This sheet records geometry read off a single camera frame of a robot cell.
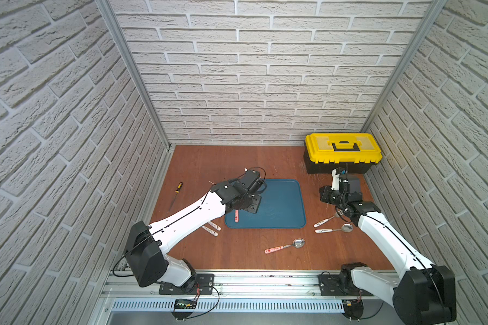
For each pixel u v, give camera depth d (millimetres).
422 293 387
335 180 748
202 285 738
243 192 575
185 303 719
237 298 715
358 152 947
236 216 897
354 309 691
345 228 849
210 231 869
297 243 827
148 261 387
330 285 735
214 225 874
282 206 945
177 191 999
